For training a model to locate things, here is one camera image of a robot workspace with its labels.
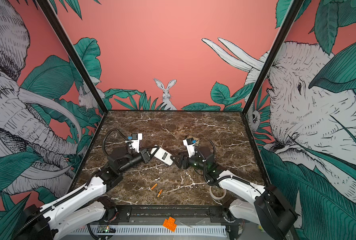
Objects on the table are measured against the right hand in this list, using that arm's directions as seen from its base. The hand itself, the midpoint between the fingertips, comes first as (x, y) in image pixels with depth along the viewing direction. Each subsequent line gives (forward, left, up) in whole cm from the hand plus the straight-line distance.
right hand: (172, 156), depth 75 cm
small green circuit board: (-30, +31, -18) cm, 47 cm away
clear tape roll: (-15, -23, -18) cm, 33 cm away
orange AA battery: (-10, +11, -18) cm, 23 cm away
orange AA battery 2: (-13, +8, -18) cm, 23 cm away
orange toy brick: (-28, +1, -16) cm, 32 cm away
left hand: (+1, +7, +7) cm, 10 cm away
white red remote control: (-1, +5, +2) cm, 6 cm away
